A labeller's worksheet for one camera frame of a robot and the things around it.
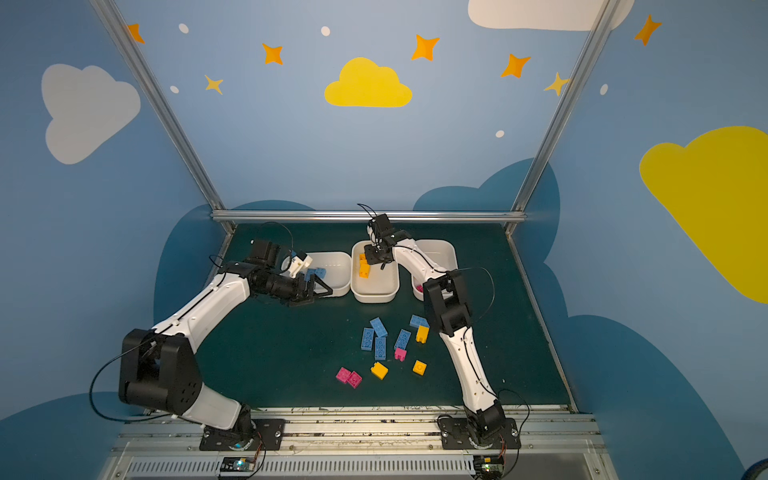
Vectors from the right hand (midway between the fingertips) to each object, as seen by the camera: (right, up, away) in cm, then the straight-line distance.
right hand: (373, 252), depth 105 cm
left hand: (-14, -12, -21) cm, 28 cm away
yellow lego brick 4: (+3, -34, -20) cm, 40 cm away
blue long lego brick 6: (+10, -27, -15) cm, 32 cm away
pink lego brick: (+16, -12, -4) cm, 21 cm away
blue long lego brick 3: (+3, -24, -12) cm, 27 cm away
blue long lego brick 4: (-1, -27, -13) cm, 30 cm away
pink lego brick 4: (-4, -36, -22) cm, 42 cm away
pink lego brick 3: (-7, -35, -22) cm, 42 cm away
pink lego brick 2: (+9, -30, -19) cm, 37 cm away
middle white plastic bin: (+3, -12, 0) cm, 12 cm away
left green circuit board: (-31, -52, -34) cm, 69 cm away
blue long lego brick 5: (+3, -29, -16) cm, 33 cm away
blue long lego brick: (-15, -6, -29) cm, 34 cm away
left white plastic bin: (-13, -7, +3) cm, 15 cm away
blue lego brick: (+15, -22, -11) cm, 29 cm away
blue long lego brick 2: (-18, -7, 0) cm, 20 cm away
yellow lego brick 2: (-3, -8, +1) cm, 8 cm away
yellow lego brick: (-4, -4, +2) cm, 6 cm away
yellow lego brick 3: (+16, -26, -14) cm, 33 cm away
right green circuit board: (+30, -53, -33) cm, 69 cm away
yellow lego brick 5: (+15, -34, -19) cm, 41 cm away
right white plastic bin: (+26, -2, +5) cm, 26 cm away
